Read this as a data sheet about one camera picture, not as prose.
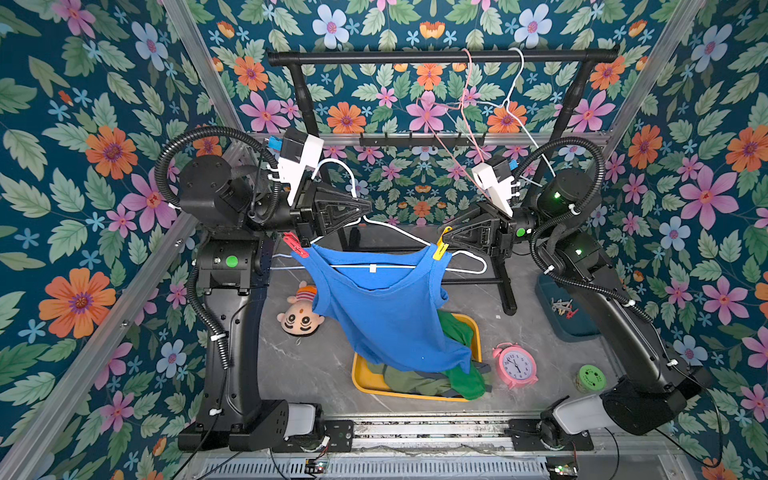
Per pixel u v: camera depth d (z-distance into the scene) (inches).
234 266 14.6
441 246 18.3
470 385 28.4
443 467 27.7
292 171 14.4
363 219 17.5
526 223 18.1
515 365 32.9
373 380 32.3
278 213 15.7
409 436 29.5
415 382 30.5
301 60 21.5
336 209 16.8
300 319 33.8
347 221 17.6
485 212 18.1
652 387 15.6
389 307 24.4
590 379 30.8
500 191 16.9
